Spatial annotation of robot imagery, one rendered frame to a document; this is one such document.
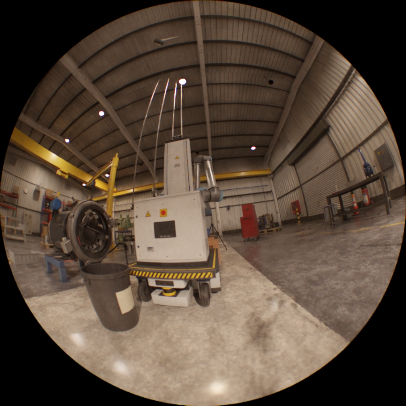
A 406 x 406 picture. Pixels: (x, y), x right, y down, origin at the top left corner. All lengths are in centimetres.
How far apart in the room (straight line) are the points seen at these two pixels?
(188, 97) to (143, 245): 868
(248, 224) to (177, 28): 897
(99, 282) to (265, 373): 77
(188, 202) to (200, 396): 104
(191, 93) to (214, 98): 148
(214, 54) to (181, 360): 865
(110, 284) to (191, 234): 59
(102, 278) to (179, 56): 814
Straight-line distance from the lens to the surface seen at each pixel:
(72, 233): 147
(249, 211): 417
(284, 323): 79
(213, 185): 158
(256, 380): 59
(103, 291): 72
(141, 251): 102
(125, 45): 813
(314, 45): 986
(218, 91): 899
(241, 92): 936
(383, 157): 676
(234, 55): 843
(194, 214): 85
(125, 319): 82
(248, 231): 418
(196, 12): 696
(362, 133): 739
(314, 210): 939
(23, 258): 283
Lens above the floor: 55
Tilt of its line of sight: 13 degrees up
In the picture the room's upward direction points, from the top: 6 degrees counter-clockwise
